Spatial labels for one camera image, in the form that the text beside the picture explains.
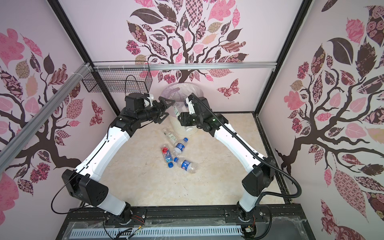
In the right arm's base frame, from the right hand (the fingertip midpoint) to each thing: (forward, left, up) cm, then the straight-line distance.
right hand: (183, 114), depth 75 cm
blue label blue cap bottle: (-3, +4, -27) cm, 28 cm away
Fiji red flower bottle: (-9, +12, -27) cm, 31 cm away
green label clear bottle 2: (+6, +11, -27) cm, 30 cm away
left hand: (0, +5, +4) cm, 6 cm away
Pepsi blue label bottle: (-15, 0, -27) cm, 31 cm away
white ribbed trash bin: (-8, -2, -3) cm, 9 cm away
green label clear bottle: (+4, +2, +1) cm, 5 cm away
